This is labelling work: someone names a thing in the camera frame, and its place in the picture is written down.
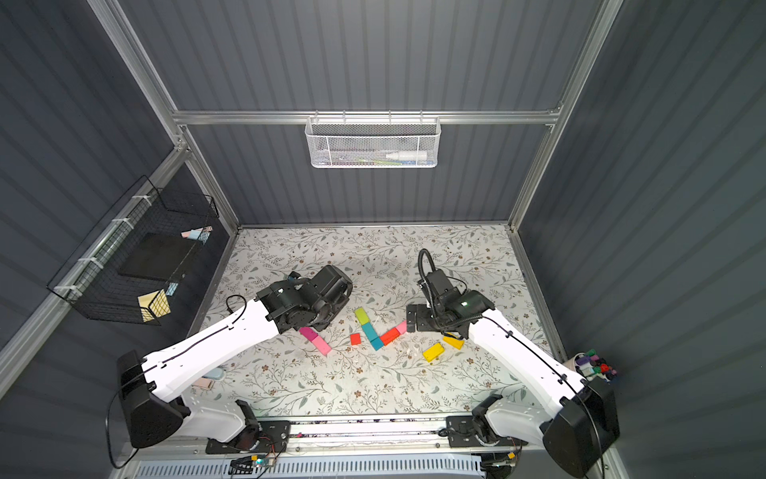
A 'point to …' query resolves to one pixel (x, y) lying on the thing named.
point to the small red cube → (355, 338)
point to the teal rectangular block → (369, 331)
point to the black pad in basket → (157, 256)
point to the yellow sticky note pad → (154, 304)
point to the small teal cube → (376, 343)
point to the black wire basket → (91, 278)
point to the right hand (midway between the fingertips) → (423, 322)
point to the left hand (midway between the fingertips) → (347, 305)
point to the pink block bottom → (322, 345)
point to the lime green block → (362, 315)
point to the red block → (390, 336)
